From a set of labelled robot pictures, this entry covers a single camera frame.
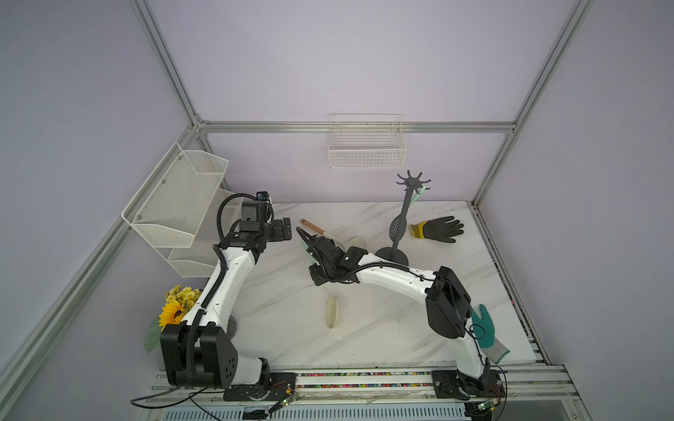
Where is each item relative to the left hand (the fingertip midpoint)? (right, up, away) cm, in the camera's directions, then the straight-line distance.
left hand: (272, 229), depth 84 cm
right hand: (+15, -15, +4) cm, 22 cm away
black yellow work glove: (+64, 0, +28) cm, 70 cm away
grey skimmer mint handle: (+43, +2, +9) cm, 44 cm away
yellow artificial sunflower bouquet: (-17, -18, -20) cm, 32 cm away
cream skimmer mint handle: (+19, -28, +10) cm, 35 cm away
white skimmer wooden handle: (+27, -5, +21) cm, 34 cm away
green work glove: (+68, -33, -2) cm, 76 cm away
